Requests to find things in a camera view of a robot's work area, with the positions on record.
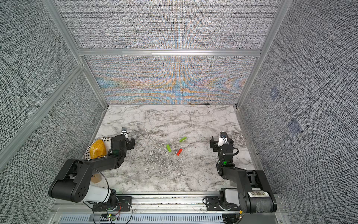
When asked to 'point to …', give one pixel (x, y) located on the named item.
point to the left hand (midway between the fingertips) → (125, 135)
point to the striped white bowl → (107, 141)
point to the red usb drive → (179, 151)
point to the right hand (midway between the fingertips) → (221, 133)
